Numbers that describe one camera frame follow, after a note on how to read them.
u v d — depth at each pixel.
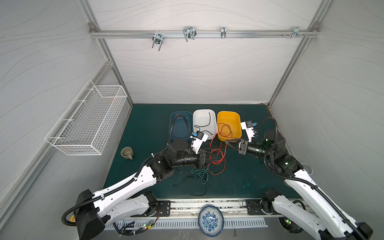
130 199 0.57
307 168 0.70
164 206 0.74
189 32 0.77
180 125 1.01
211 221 0.70
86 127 0.69
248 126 0.61
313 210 0.45
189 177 0.81
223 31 0.72
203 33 0.77
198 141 0.60
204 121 1.09
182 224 0.70
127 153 0.90
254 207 0.73
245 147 0.57
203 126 1.05
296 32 0.76
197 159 0.58
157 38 0.79
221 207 0.75
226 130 1.05
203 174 0.82
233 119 1.09
